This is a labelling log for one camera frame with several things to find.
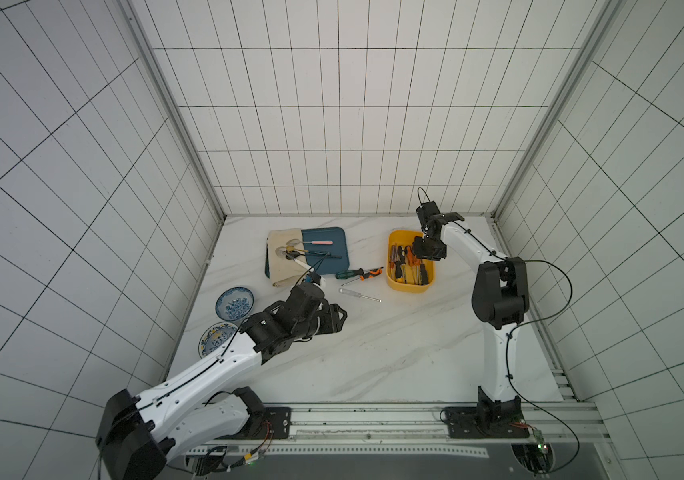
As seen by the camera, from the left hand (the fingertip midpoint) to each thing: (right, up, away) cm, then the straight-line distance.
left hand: (333, 322), depth 76 cm
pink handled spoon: (-15, +21, +34) cm, 42 cm away
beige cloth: (-18, +11, +24) cm, 32 cm away
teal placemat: (0, +18, +34) cm, 39 cm away
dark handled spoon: (-15, +16, +30) cm, 38 cm away
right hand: (+27, +17, +25) cm, 40 cm away
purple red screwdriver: (+20, +13, +28) cm, 36 cm away
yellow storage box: (+25, +22, +32) cm, 46 cm away
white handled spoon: (-13, +13, +27) cm, 33 cm away
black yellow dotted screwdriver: (+30, +10, +24) cm, 40 cm away
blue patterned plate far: (-33, +1, +18) cm, 37 cm away
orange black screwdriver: (+29, +13, +27) cm, 42 cm away
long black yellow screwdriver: (+22, +13, +27) cm, 38 cm away
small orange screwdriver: (+11, +10, +24) cm, 28 cm away
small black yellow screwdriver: (+24, +14, +28) cm, 39 cm away
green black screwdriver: (+4, +10, +24) cm, 27 cm away
